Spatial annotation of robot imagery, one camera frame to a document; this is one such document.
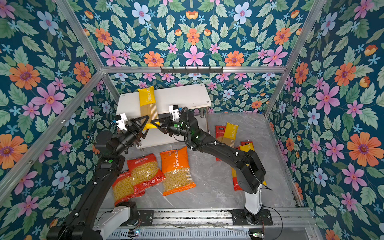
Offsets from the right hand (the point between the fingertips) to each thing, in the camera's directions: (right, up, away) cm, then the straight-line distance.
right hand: (151, 121), depth 65 cm
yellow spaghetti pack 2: (+41, -8, +37) cm, 56 cm away
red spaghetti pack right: (+50, -14, +34) cm, 62 cm away
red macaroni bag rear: (-20, -36, +14) cm, 44 cm away
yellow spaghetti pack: (-7, +13, +12) cm, 19 cm away
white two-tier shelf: (+16, +13, +15) cm, 25 cm away
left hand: (0, +1, -2) cm, 2 cm away
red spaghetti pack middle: (+42, -35, +18) cm, 58 cm away
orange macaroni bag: (+7, -27, +22) cm, 35 cm away
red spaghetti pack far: (+35, -6, +40) cm, 54 cm away
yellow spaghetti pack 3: (+51, -16, +31) cm, 62 cm away
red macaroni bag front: (-11, -28, +20) cm, 36 cm away
